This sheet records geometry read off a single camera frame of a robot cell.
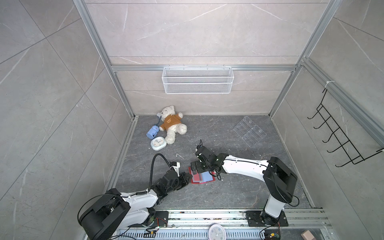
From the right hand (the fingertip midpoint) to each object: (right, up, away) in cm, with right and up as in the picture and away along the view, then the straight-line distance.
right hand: (197, 165), depth 88 cm
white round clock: (+9, -26, -19) cm, 34 cm away
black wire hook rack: (+67, +14, -23) cm, 72 cm away
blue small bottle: (-31, +20, +16) cm, 40 cm away
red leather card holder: (+3, -7, -2) cm, 8 cm away
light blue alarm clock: (-27, +12, +13) cm, 32 cm away
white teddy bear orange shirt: (-18, +27, +19) cm, 38 cm away
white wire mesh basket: (-1, +55, +13) cm, 57 cm away
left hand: (-2, -4, -4) cm, 6 cm away
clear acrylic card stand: (+38, +20, +16) cm, 46 cm away
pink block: (+51, -27, -20) cm, 61 cm away
